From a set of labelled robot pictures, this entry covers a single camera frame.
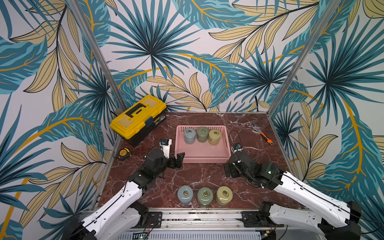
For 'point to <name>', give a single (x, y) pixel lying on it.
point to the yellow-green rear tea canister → (214, 137)
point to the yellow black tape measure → (124, 154)
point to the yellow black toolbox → (133, 126)
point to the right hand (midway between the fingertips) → (232, 164)
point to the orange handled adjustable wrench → (257, 129)
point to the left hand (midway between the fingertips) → (176, 154)
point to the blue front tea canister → (185, 194)
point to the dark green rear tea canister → (202, 134)
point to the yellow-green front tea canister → (224, 195)
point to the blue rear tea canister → (190, 136)
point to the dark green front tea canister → (205, 197)
